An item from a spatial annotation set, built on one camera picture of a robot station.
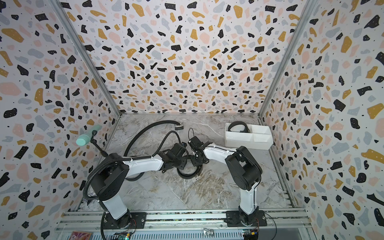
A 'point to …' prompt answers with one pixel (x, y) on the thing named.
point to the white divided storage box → (259, 137)
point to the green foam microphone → (84, 139)
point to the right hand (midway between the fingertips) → (199, 161)
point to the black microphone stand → (93, 140)
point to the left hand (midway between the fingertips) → (188, 160)
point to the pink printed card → (80, 235)
